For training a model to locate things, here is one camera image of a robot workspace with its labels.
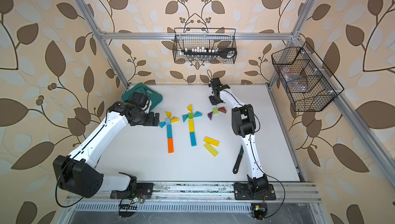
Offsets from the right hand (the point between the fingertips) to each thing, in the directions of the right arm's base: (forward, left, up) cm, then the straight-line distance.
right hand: (217, 100), depth 109 cm
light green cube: (-9, +2, -1) cm, 9 cm away
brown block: (-8, -3, -1) cm, 9 cm away
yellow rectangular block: (-19, +18, -2) cm, 26 cm away
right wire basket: (-19, -41, +32) cm, 55 cm away
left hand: (-25, +38, +17) cm, 49 cm away
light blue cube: (-17, +33, +1) cm, 37 cm away
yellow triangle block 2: (-11, +33, 0) cm, 35 cm away
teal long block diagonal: (-23, +32, -2) cm, 39 cm away
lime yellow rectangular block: (-35, +6, -3) cm, 36 cm away
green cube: (-12, +19, -1) cm, 22 cm away
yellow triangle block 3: (-6, +19, 0) cm, 20 cm away
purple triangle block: (-13, +6, 0) cm, 14 cm away
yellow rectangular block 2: (-30, +6, -2) cm, 31 cm away
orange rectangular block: (-33, +30, -1) cm, 44 cm away
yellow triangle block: (-15, +29, 0) cm, 33 cm away
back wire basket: (+18, +8, +32) cm, 38 cm away
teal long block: (-28, +17, -2) cm, 33 cm away
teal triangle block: (-12, +14, 0) cm, 18 cm away
